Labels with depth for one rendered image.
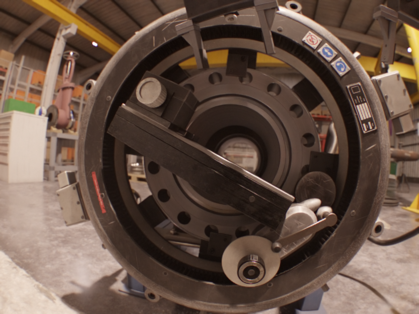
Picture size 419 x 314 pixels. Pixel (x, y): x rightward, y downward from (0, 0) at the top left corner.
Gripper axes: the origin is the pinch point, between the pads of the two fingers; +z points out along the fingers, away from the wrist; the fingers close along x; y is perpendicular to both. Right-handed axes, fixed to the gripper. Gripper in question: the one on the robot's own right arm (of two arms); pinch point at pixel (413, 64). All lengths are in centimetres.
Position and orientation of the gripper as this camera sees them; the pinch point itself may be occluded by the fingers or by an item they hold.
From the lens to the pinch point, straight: 50.0
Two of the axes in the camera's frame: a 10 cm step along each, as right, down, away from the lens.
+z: -1.1, 9.1, 4.0
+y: -2.0, 3.7, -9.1
